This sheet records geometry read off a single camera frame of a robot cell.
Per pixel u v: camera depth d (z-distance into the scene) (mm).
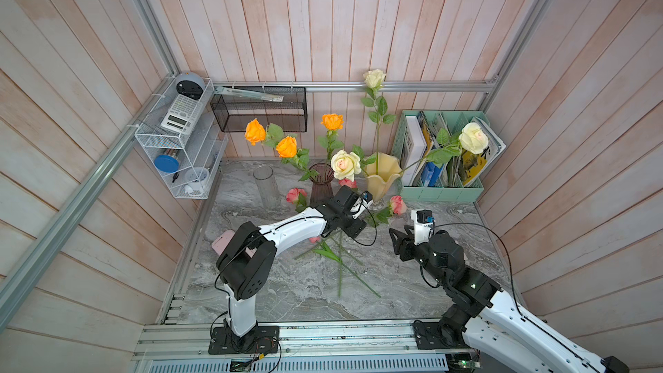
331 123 817
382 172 942
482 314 524
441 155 734
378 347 730
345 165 689
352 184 1048
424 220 626
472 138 648
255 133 711
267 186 918
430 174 955
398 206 983
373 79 831
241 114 1069
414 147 896
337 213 685
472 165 1011
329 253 903
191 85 815
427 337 730
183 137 746
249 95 903
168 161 763
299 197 1017
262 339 731
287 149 705
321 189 899
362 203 727
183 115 779
